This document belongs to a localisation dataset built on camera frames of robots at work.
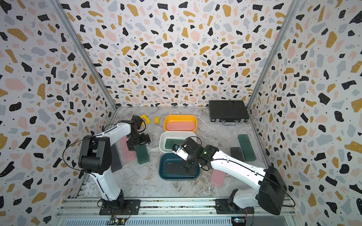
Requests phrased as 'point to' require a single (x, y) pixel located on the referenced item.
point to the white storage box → (173, 134)
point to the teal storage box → (163, 176)
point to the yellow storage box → (180, 118)
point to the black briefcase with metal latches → (229, 112)
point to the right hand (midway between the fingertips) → (184, 160)
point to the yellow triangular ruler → (148, 120)
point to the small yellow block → (156, 120)
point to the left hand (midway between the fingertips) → (144, 144)
